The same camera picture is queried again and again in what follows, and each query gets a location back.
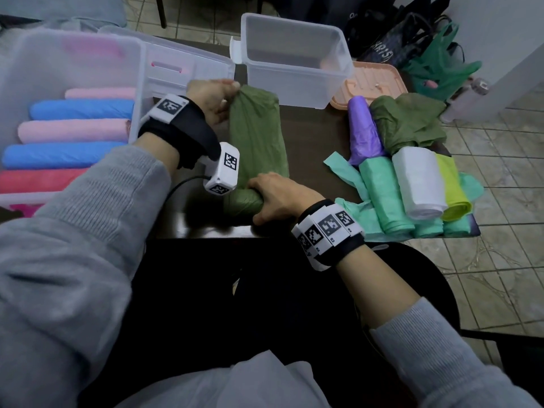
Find black wristband with markers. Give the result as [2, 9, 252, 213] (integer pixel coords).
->
[138, 93, 222, 169]
[291, 199, 366, 273]

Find black round stool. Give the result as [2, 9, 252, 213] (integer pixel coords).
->
[356, 241, 462, 358]

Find translucent zipper bag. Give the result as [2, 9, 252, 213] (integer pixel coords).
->
[0, 16, 111, 56]

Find person's left forearm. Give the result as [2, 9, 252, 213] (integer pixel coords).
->
[0, 131, 181, 408]

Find black left wristband with markers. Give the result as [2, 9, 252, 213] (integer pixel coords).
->
[138, 93, 222, 169]

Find pink plastic bag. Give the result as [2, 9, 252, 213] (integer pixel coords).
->
[64, 87, 137, 100]
[18, 118, 130, 144]

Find small clear plastic bin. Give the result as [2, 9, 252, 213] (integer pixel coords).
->
[229, 12, 355, 110]

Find person's black trousers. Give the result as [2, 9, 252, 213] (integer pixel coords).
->
[78, 237, 422, 408]

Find blue-grey floor mat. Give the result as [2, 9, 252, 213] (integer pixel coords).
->
[0, 0, 128, 28]

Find olive green bag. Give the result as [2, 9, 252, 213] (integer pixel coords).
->
[224, 84, 290, 219]
[369, 93, 447, 156]

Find purple bag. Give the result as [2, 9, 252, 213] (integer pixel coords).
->
[347, 95, 385, 166]

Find black chair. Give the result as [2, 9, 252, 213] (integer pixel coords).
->
[152, 0, 264, 29]

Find yellow-green bag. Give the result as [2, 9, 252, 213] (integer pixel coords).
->
[435, 153, 473, 222]

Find white bag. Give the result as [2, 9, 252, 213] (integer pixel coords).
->
[392, 146, 448, 220]

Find black right wristband with markers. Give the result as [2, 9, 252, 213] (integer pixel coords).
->
[291, 199, 366, 273]

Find dark patterned bag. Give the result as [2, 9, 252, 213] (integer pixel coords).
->
[361, 0, 453, 69]

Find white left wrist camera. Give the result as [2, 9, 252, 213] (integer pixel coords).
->
[203, 142, 240, 196]

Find person's right hand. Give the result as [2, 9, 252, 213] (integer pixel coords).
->
[248, 172, 326, 227]

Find green plastic bag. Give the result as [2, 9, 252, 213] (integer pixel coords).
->
[401, 23, 482, 103]

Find red plastic bag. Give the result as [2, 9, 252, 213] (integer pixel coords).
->
[0, 167, 88, 194]

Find clear lid pink handle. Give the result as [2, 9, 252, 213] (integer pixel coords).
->
[100, 25, 236, 100]

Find person's right forearm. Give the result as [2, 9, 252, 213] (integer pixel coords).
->
[335, 246, 541, 408]

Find black left camera cable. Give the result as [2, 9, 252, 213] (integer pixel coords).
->
[163, 175, 211, 205]

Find person's left hand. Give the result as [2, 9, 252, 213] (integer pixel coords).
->
[186, 79, 242, 126]

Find large clear storage bin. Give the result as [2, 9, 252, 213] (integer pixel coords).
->
[0, 28, 154, 217]

